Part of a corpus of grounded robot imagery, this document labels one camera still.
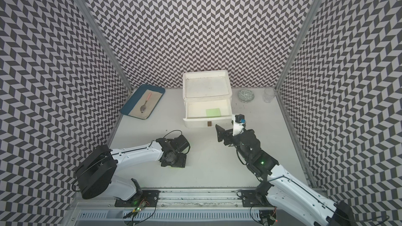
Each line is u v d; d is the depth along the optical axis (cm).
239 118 60
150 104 109
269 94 110
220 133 66
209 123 77
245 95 112
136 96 112
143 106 106
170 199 74
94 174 42
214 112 86
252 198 73
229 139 64
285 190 48
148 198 71
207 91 86
